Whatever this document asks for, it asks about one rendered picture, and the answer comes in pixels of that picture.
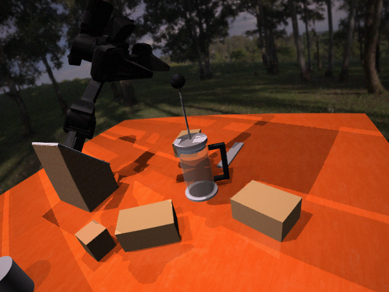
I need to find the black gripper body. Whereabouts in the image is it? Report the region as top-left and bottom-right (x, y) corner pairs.
(89, 39), (151, 83)

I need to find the glass french press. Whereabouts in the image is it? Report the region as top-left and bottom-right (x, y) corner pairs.
(170, 74), (230, 202)

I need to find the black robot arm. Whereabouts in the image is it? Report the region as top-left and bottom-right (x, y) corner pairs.
(62, 0), (136, 152)

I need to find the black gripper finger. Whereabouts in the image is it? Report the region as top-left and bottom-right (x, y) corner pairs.
(106, 48), (154, 82)
(141, 46), (170, 71)

